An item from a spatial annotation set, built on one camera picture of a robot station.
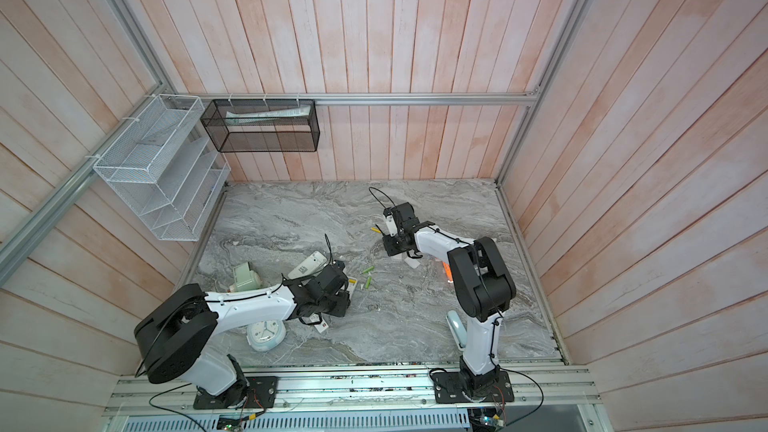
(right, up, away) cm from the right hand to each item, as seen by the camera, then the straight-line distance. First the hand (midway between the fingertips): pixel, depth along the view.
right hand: (391, 242), depth 100 cm
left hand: (-16, -19, -12) cm, 27 cm away
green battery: (-8, -9, -4) cm, 12 cm away
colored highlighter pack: (+18, -9, -4) cm, 21 cm away
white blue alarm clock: (-35, -24, -19) cm, 46 cm away
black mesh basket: (-43, +39, -2) cm, 58 cm away
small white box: (-20, -22, -16) cm, 34 cm away
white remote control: (-26, -7, -4) cm, 28 cm away
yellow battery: (-5, +4, +6) cm, 9 cm away
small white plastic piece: (+8, -7, -2) cm, 10 cm away
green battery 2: (-7, -12, -7) cm, 15 cm away
